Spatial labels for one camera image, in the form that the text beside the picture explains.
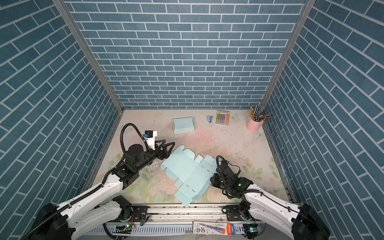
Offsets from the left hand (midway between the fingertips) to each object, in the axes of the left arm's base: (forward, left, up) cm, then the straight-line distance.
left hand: (170, 143), depth 76 cm
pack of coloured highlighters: (+35, -34, -20) cm, 53 cm away
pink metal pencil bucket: (+23, -53, -15) cm, 60 cm away
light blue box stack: (-9, -12, -22) cm, 27 cm away
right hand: (-12, -20, -19) cm, 30 cm away
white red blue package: (-34, -21, -20) cm, 45 cm away
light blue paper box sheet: (+26, -4, -17) cm, 31 cm away
